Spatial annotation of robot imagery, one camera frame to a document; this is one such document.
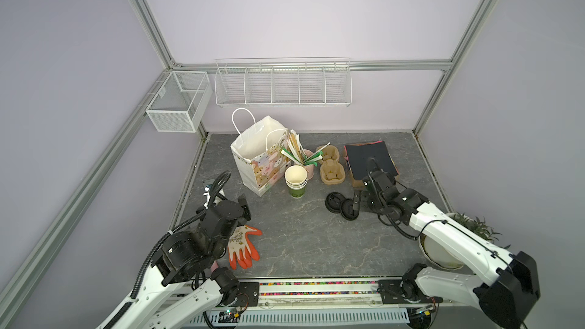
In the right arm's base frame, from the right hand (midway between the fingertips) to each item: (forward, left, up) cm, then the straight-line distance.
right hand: (363, 198), depth 82 cm
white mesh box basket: (+42, +76, +11) cm, 87 cm away
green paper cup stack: (+12, +24, -4) cm, 27 cm away
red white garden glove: (-14, +45, -11) cm, 48 cm away
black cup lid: (0, +4, -10) cm, 11 cm away
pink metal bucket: (+17, +19, -4) cm, 26 cm away
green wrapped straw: (+18, +18, -1) cm, 25 cm away
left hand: (-8, +43, +13) cm, 45 cm away
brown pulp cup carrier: (+19, +8, -11) cm, 24 cm away
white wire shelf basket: (+48, +30, +17) cm, 59 cm away
